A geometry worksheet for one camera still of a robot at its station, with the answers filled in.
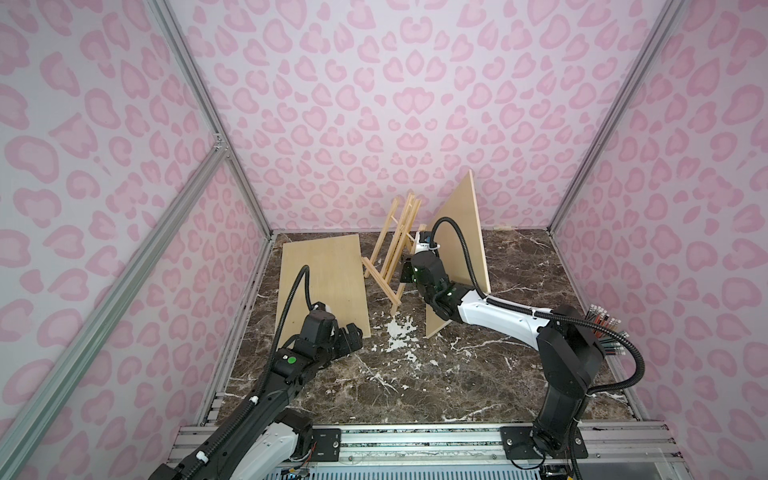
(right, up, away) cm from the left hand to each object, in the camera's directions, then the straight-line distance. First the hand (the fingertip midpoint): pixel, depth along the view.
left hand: (352, 335), depth 81 cm
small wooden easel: (+11, +23, +7) cm, 27 cm away
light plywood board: (-9, +13, +23) cm, 28 cm away
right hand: (+15, +22, +6) cm, 27 cm away
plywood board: (+28, +23, +5) cm, 37 cm away
